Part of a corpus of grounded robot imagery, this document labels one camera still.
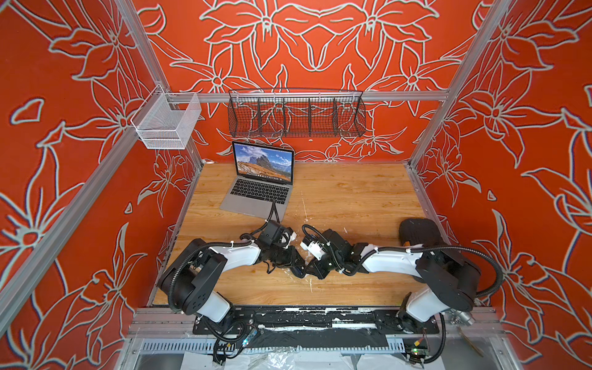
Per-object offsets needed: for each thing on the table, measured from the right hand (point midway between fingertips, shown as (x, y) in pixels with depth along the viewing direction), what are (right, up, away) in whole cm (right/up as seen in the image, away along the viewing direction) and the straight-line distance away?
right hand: (304, 267), depth 82 cm
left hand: (0, +1, +2) cm, 2 cm away
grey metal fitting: (+50, -12, -11) cm, 52 cm away
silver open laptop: (-18, +34, +28) cm, 48 cm away
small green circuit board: (+34, -21, -14) cm, 42 cm away
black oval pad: (+46, +12, +5) cm, 48 cm away
